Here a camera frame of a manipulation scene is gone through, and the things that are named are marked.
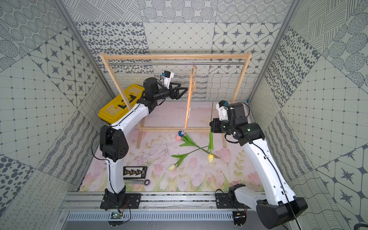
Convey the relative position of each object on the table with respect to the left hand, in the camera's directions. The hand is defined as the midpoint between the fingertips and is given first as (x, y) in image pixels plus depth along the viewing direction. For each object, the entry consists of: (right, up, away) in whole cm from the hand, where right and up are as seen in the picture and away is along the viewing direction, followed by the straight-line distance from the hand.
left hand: (183, 84), depth 80 cm
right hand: (+15, -23, -9) cm, 28 cm away
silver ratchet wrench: (-21, -56, 0) cm, 60 cm away
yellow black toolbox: (-45, -14, +13) cm, 49 cm away
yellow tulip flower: (+14, -33, -12) cm, 38 cm away
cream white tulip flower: (-7, -49, +3) cm, 50 cm away
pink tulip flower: (+2, -34, +15) cm, 37 cm away
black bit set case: (-29, -52, +3) cm, 60 cm away
